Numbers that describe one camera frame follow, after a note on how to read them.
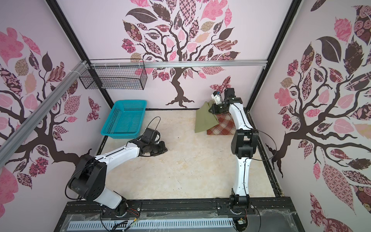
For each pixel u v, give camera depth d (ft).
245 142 1.93
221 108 2.73
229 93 2.54
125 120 3.73
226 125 3.50
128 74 3.11
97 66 3.00
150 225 2.29
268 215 2.36
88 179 1.44
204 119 3.49
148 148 2.24
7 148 1.62
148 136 2.33
